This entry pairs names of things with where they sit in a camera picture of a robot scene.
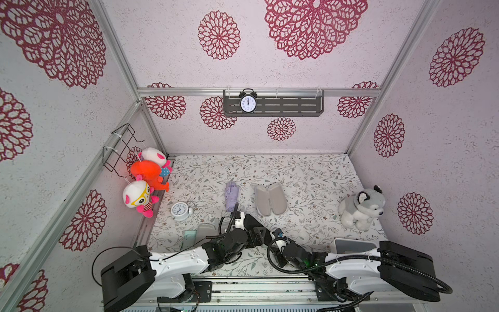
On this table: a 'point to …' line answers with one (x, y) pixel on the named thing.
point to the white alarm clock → (180, 211)
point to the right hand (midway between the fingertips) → (270, 245)
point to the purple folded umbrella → (231, 195)
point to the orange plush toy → (149, 171)
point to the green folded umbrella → (190, 238)
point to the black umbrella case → (251, 223)
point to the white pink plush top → (154, 155)
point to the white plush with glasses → (138, 194)
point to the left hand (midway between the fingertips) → (258, 231)
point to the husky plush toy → (357, 211)
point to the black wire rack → (114, 149)
